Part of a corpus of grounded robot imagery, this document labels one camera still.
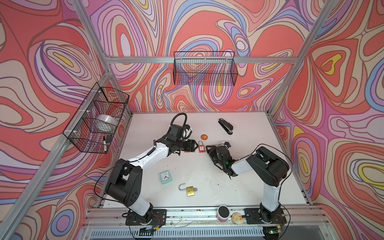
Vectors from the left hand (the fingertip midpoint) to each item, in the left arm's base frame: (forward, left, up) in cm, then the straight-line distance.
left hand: (195, 144), depth 87 cm
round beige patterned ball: (-36, -20, -12) cm, 43 cm away
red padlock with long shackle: (+4, -4, -11) cm, 12 cm away
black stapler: (+21, -24, -9) cm, 33 cm away
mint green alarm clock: (-16, +18, -10) cm, 26 cm away
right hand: (+2, -7, -11) cm, 14 cm away
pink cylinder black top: (-34, -13, -8) cm, 37 cm away
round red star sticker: (+14, -6, -12) cm, 19 cm away
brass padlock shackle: (-22, +3, -11) cm, 25 cm away
